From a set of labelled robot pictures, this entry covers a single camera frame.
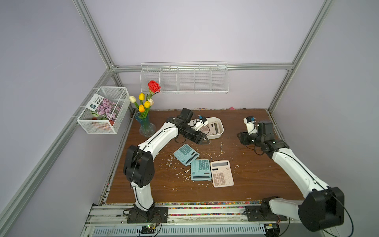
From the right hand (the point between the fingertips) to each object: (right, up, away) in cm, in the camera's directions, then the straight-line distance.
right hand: (240, 132), depth 84 cm
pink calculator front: (-11, -24, +1) cm, 27 cm away
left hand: (-21, -4, -4) cm, 21 cm away
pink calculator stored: (-15, +2, +21) cm, 26 cm away
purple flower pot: (-73, +13, -11) cm, 75 cm away
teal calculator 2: (-23, -23, +3) cm, 32 cm away
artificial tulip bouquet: (-49, +26, -2) cm, 56 cm away
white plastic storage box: (-11, -4, +18) cm, 22 cm away
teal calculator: (-32, -15, +9) cm, 37 cm away
